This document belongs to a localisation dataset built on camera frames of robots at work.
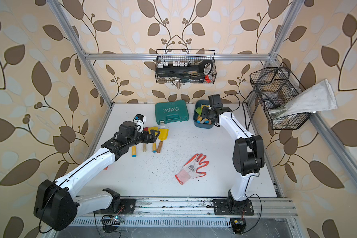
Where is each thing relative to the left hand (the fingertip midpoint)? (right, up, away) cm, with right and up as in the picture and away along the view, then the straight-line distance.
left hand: (154, 131), depth 81 cm
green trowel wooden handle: (+27, +8, +29) cm, 41 cm away
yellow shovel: (+33, +5, +24) cm, 41 cm away
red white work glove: (+19, -24, +5) cm, 31 cm away
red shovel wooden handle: (-9, -11, +13) cm, 20 cm away
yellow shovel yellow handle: (-3, -10, +15) cm, 18 cm away
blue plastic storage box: (+29, +2, +25) cm, 38 cm away
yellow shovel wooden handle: (+1, -11, +14) cm, 18 cm away
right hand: (+30, +11, +14) cm, 35 cm away
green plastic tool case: (+7, +12, +28) cm, 31 cm away
